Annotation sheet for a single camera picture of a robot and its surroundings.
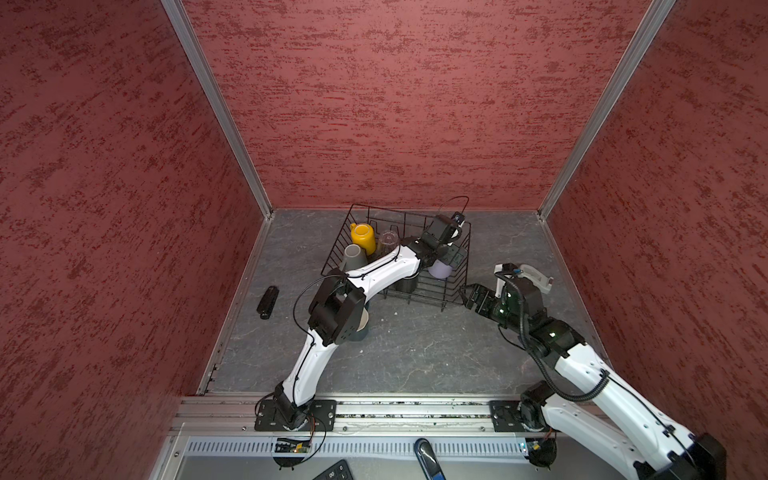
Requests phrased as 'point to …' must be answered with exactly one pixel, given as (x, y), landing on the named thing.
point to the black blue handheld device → (428, 459)
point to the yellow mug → (363, 234)
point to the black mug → (407, 285)
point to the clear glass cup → (389, 239)
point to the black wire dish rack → (410, 224)
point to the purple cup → (440, 269)
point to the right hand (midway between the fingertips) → (466, 299)
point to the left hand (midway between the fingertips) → (447, 245)
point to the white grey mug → (354, 258)
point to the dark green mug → (361, 331)
